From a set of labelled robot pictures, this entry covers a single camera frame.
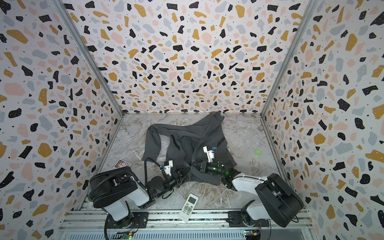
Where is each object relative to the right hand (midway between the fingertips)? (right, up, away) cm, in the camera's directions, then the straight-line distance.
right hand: (190, 163), depth 78 cm
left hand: (+1, -3, -2) cm, 4 cm away
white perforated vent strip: (-12, -32, -8) cm, 35 cm away
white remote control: (-1, -22, -2) cm, 22 cm away
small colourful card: (-43, -4, +14) cm, 46 cm away
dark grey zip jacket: (-3, +7, +24) cm, 25 cm away
